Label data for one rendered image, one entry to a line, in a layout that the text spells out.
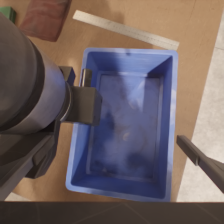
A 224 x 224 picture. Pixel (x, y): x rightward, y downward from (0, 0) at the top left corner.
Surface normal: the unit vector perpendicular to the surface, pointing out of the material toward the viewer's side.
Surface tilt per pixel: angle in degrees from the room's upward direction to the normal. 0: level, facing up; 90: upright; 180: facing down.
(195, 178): 0
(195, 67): 0
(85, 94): 0
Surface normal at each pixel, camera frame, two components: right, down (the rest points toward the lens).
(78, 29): -0.13, -0.15
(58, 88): 0.99, 0.07
